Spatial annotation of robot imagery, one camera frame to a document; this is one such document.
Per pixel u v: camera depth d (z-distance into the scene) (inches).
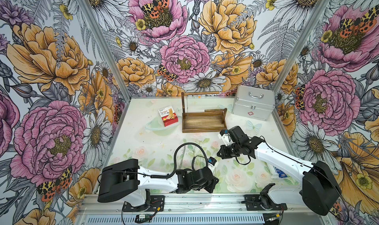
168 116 41.5
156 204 29.3
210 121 42.7
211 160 27.7
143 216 28.1
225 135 30.6
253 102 39.3
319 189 16.0
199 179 23.1
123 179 18.8
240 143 25.6
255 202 29.2
